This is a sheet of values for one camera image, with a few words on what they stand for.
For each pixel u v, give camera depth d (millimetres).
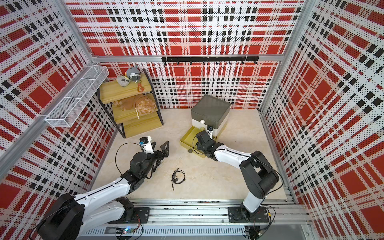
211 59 907
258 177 456
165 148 750
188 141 1031
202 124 910
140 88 862
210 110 927
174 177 862
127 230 691
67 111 704
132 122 1112
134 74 862
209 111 910
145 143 691
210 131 802
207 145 704
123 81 841
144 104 887
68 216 406
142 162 612
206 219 731
